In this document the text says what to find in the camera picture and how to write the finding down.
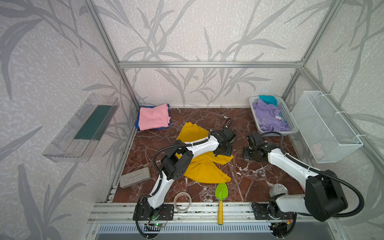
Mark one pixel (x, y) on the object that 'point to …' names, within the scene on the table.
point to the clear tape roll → (189, 206)
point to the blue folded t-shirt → (137, 123)
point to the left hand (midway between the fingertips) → (228, 148)
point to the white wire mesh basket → (325, 132)
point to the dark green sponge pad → (96, 125)
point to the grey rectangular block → (135, 177)
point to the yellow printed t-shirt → (203, 168)
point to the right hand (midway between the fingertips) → (246, 149)
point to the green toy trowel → (221, 193)
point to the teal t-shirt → (269, 99)
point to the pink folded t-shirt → (157, 117)
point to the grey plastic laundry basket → (281, 104)
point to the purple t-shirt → (270, 117)
